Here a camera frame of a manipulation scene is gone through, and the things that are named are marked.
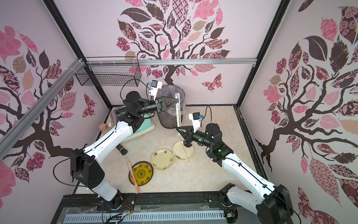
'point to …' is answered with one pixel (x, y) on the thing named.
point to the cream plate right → (177, 152)
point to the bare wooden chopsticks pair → (184, 152)
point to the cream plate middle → (162, 159)
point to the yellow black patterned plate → (143, 171)
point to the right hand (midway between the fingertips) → (178, 127)
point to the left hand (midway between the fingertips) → (178, 102)
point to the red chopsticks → (137, 189)
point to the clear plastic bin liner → (168, 90)
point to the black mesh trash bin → (168, 118)
